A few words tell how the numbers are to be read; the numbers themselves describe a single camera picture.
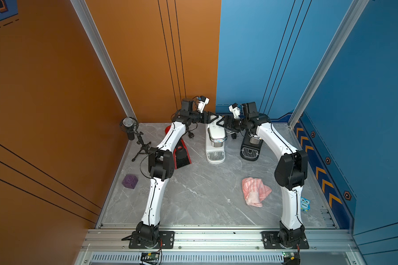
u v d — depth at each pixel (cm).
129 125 87
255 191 83
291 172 54
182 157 87
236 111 85
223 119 84
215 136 85
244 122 79
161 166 65
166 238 74
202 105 87
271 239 73
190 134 112
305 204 83
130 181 87
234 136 109
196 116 86
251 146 104
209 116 87
